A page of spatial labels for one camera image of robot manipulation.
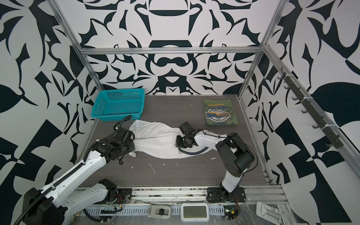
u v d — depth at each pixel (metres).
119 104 1.15
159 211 0.68
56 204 0.40
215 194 0.75
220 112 1.08
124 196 0.74
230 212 0.71
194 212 0.66
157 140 0.89
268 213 0.69
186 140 0.72
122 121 0.68
